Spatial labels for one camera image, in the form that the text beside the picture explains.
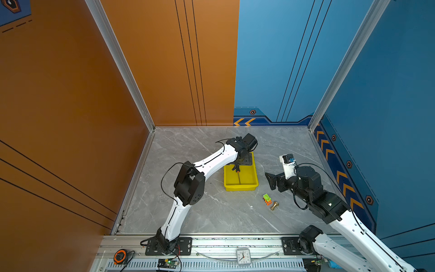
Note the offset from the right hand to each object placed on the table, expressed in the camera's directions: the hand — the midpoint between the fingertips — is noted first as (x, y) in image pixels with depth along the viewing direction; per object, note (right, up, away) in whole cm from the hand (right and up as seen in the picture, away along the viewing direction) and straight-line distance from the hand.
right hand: (273, 170), depth 73 cm
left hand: (-11, +3, +18) cm, 22 cm away
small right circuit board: (+17, -38, -4) cm, 42 cm away
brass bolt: (+4, -19, +11) cm, 22 cm away
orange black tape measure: (-64, -34, -5) cm, 73 cm away
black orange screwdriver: (-13, -4, +23) cm, 27 cm away
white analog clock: (-13, -35, -4) cm, 38 cm away
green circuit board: (-45, -38, -3) cm, 59 cm away
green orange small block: (0, -17, +11) cm, 20 cm away
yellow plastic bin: (-9, -8, +20) cm, 23 cm away
